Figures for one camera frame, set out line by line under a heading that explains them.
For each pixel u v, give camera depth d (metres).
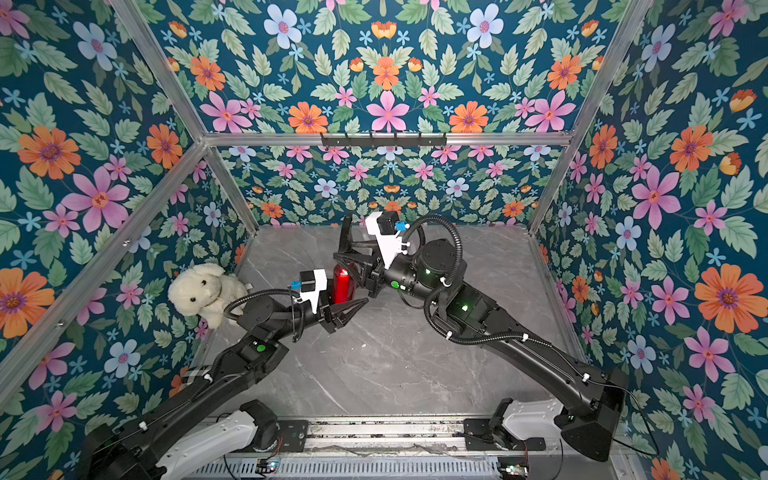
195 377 0.80
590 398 0.39
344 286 0.57
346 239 0.51
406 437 0.75
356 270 0.54
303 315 0.58
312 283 0.53
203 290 0.82
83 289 0.58
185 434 0.49
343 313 0.60
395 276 0.49
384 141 0.93
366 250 0.53
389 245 0.47
